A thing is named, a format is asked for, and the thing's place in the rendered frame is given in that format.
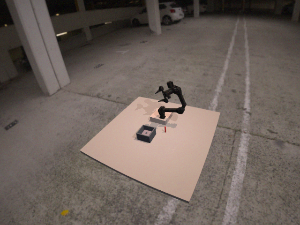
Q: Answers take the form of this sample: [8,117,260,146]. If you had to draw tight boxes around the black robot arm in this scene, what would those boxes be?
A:
[158,81,187,119]

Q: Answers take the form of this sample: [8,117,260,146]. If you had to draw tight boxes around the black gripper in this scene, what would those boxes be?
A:
[155,86,171,103]

